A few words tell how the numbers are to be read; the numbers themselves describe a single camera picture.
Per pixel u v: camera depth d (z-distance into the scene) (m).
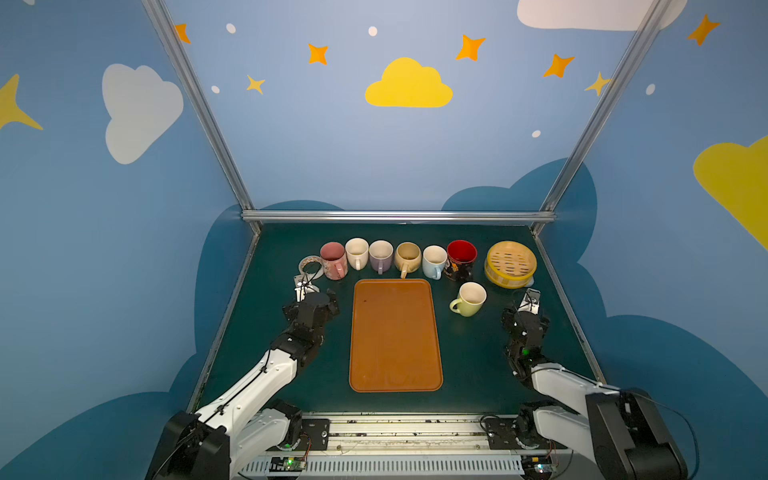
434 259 1.04
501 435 0.75
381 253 1.07
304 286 0.70
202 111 0.86
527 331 0.66
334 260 0.98
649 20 0.71
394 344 0.90
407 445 0.74
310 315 0.62
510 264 1.04
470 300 0.93
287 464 0.70
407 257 1.05
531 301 0.77
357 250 1.06
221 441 0.39
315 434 0.75
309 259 1.08
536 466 0.71
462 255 1.01
